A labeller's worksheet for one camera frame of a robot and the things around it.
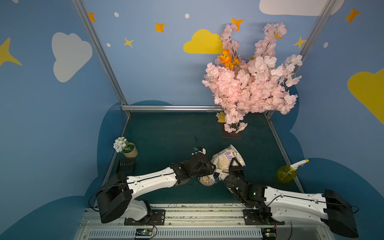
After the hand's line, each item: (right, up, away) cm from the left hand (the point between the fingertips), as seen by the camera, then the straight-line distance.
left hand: (216, 166), depth 77 cm
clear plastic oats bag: (+3, +3, 0) cm, 4 cm away
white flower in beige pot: (-53, +6, +15) cm, 56 cm away
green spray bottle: (+40, -5, +4) cm, 41 cm away
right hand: (+12, +4, 0) cm, 13 cm away
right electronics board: (+25, -32, -5) cm, 41 cm away
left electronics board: (-37, -31, -6) cm, 48 cm away
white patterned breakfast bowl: (-4, -11, +9) cm, 14 cm away
